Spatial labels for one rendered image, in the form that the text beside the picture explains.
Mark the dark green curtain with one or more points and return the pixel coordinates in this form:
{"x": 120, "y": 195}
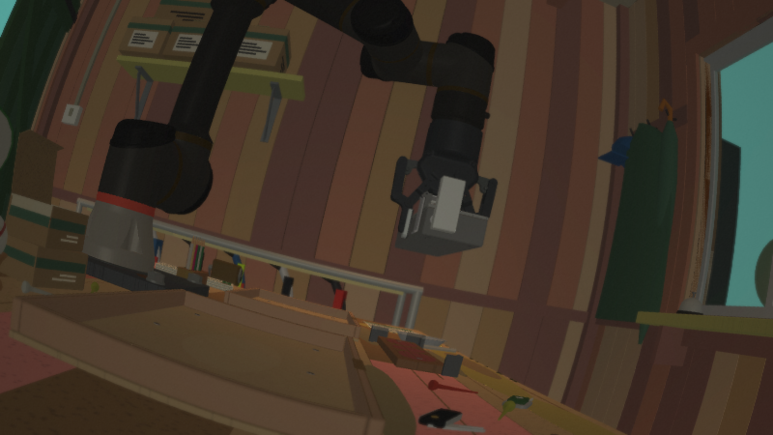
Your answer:
{"x": 30, "y": 78}

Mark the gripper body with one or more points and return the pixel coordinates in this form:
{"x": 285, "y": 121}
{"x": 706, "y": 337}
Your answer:
{"x": 452, "y": 151}

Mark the grey framed window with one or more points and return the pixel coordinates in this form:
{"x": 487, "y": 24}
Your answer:
{"x": 746, "y": 121}

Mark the hanging green jacket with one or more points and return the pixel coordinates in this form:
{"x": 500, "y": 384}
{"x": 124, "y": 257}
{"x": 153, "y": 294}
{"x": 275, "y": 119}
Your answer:
{"x": 637, "y": 229}

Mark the blue cap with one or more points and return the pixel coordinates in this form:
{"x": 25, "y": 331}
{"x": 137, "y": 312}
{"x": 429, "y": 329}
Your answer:
{"x": 617, "y": 151}

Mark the row of books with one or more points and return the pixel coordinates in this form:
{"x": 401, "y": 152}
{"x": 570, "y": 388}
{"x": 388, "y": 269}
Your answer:
{"x": 196, "y": 263}

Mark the green-striped cardboard box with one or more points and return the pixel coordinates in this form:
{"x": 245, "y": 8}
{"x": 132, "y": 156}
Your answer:
{"x": 45, "y": 223}
{"x": 42, "y": 266}

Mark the green-taped cardboard box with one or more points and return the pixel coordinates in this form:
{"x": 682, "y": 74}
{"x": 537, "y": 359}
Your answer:
{"x": 181, "y": 11}

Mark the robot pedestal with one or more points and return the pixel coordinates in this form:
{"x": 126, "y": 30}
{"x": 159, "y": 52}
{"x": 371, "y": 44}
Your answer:
{"x": 118, "y": 238}

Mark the plain brown cardboard box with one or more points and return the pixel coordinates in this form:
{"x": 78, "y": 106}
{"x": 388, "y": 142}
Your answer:
{"x": 36, "y": 169}

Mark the dark panel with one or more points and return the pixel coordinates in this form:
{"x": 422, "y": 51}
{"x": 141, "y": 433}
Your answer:
{"x": 724, "y": 223}

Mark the wide labelled cardboard box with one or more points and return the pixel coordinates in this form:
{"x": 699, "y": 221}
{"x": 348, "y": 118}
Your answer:
{"x": 241, "y": 48}

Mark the large wooden tray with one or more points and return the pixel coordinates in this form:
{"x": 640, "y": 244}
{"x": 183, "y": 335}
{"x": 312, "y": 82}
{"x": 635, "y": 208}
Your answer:
{"x": 199, "y": 350}

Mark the red small box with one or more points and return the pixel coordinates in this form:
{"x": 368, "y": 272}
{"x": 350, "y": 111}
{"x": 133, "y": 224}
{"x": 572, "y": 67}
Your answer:
{"x": 339, "y": 299}

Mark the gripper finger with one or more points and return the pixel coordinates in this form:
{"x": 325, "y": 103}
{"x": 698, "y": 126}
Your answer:
{"x": 488, "y": 193}
{"x": 401, "y": 181}

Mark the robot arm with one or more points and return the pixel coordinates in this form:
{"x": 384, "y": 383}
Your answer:
{"x": 199, "y": 78}

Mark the small labelled cardboard box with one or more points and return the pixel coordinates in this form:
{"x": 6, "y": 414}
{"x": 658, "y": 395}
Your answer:
{"x": 144, "y": 39}

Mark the yellow-green counter top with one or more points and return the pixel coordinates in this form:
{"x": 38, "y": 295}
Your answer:
{"x": 706, "y": 324}

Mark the grey dome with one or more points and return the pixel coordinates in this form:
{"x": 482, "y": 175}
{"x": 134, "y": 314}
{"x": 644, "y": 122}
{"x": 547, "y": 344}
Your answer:
{"x": 690, "y": 306}

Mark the green wall shelf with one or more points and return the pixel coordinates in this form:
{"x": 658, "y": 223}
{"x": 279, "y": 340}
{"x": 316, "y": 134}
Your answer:
{"x": 241, "y": 75}

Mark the black and white tool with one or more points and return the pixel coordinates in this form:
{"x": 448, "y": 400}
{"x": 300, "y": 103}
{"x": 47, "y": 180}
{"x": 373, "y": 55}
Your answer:
{"x": 444, "y": 418}

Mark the grey stroke counter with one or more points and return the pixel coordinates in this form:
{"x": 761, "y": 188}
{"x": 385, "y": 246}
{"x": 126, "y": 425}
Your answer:
{"x": 444, "y": 232}

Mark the orange wall hook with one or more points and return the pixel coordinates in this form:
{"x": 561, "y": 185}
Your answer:
{"x": 665, "y": 109}

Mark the grey metal tube rail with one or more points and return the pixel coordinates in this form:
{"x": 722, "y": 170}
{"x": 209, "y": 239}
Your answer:
{"x": 302, "y": 266}

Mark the shallow wooden tray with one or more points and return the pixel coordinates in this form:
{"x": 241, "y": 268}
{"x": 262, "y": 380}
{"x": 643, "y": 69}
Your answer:
{"x": 290, "y": 311}

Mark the grey wall conduit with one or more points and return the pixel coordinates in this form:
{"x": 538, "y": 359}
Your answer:
{"x": 99, "y": 51}

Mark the wooden nest block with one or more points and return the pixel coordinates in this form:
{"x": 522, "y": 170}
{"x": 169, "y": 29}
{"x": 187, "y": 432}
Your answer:
{"x": 417, "y": 356}

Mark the black and white box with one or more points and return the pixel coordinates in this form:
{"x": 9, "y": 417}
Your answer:
{"x": 287, "y": 285}

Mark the white wall switch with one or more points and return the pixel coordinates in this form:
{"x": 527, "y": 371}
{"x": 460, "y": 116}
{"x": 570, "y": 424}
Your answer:
{"x": 72, "y": 114}

